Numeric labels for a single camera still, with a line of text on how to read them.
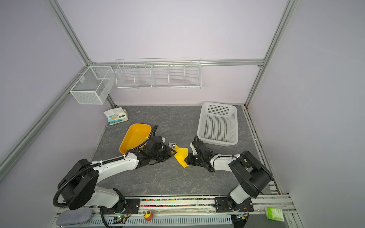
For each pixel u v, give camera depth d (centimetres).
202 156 71
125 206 72
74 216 69
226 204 74
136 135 100
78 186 42
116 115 107
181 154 90
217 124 108
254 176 46
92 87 99
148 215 67
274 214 69
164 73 102
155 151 68
